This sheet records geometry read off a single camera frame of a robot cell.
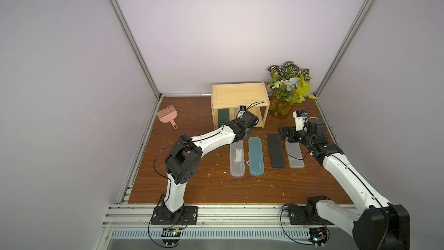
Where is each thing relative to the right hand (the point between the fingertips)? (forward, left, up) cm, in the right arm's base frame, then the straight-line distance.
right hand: (289, 124), depth 82 cm
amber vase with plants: (+24, -4, +5) cm, 24 cm away
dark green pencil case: (+15, +34, -14) cm, 39 cm away
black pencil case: (-5, +4, -18) cm, 19 cm away
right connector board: (-42, -9, -20) cm, 47 cm away
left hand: (+4, +20, -8) cm, 22 cm away
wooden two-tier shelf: (+18, +17, +2) cm, 25 cm away
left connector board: (-44, +53, -21) cm, 72 cm away
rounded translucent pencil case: (-10, +25, -18) cm, 32 cm away
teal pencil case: (-14, +15, -17) cm, 27 cm away
